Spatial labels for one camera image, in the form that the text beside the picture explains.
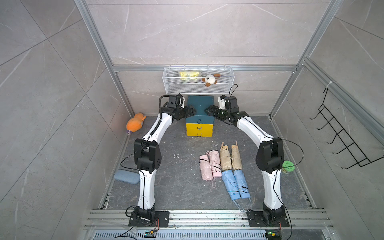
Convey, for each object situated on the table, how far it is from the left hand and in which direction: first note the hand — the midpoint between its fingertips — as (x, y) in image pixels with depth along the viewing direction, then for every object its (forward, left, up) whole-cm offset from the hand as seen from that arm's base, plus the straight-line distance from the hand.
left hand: (192, 109), depth 94 cm
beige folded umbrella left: (-25, -20, -18) cm, 37 cm away
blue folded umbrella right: (-43, -27, -18) cm, 54 cm away
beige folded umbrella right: (-27, -26, -19) cm, 42 cm away
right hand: (-1, -11, -1) cm, 11 cm away
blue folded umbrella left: (-39, -20, -18) cm, 47 cm away
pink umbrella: (-32, -7, -18) cm, 37 cm away
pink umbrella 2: (-27, -13, -17) cm, 35 cm away
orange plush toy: (+2, +42, -14) cm, 44 cm away
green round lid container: (-31, -56, -17) cm, 66 cm away
